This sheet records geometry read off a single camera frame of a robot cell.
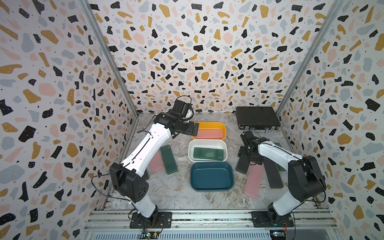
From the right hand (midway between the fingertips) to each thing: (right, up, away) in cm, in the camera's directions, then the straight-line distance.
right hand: (247, 156), depth 93 cm
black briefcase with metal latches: (+15, +26, +24) cm, 39 cm away
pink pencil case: (-22, +13, +17) cm, 31 cm away
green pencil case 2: (-50, -2, +2) cm, 50 cm away
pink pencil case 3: (+3, -12, -5) cm, 14 cm away
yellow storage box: (-21, +20, +16) cm, 33 cm away
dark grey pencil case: (-3, -5, 0) cm, 5 cm away
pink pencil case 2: (-56, -4, -1) cm, 57 cm away
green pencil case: (-24, +1, +5) cm, 25 cm away
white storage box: (-15, +7, +5) cm, 18 cm away
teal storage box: (-22, -11, -4) cm, 25 cm away
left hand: (-34, +18, -13) cm, 41 cm away
